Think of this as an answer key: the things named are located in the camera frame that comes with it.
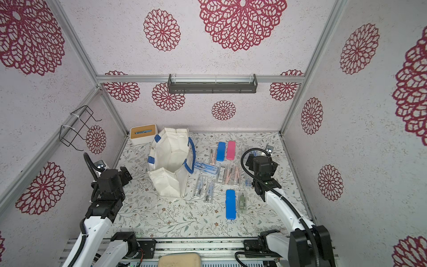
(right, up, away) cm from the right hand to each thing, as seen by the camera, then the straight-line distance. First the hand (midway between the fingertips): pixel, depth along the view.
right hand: (261, 155), depth 83 cm
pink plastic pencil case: (-12, +4, +30) cm, 32 cm away
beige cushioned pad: (-38, -43, -14) cm, 59 cm away
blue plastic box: (-19, +1, +27) cm, 33 cm away
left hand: (-70, -8, -7) cm, 71 cm away
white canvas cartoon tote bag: (-51, -3, +25) cm, 57 cm away
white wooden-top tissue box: (-73, +13, +32) cm, 81 cm away
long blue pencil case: (-15, -27, +3) cm, 31 cm away
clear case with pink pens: (-13, -12, +15) cm, 23 cm away
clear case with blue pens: (-28, -8, +17) cm, 34 cm away
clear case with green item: (-9, -25, +4) cm, 27 cm away
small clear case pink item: (-24, -2, +23) cm, 33 cm away
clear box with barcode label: (-19, -12, +14) cm, 26 cm away
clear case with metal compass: (-26, -23, +6) cm, 36 cm away
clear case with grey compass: (-32, -21, +7) cm, 39 cm away
